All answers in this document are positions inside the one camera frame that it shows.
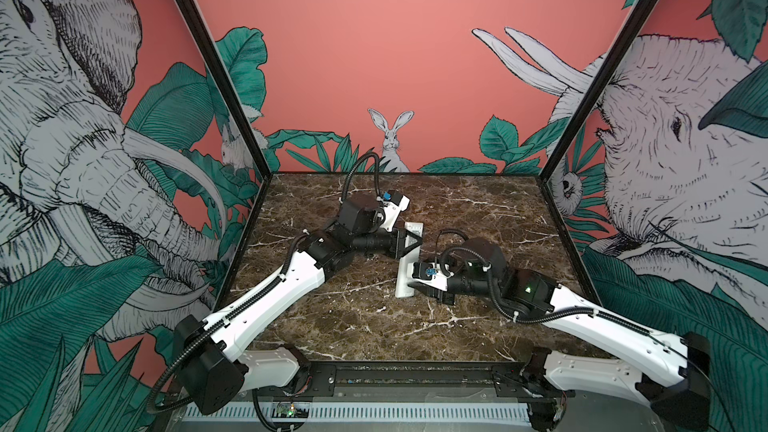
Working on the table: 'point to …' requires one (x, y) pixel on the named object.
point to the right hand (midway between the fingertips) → (409, 273)
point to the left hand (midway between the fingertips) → (420, 237)
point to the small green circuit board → (281, 410)
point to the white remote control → (403, 289)
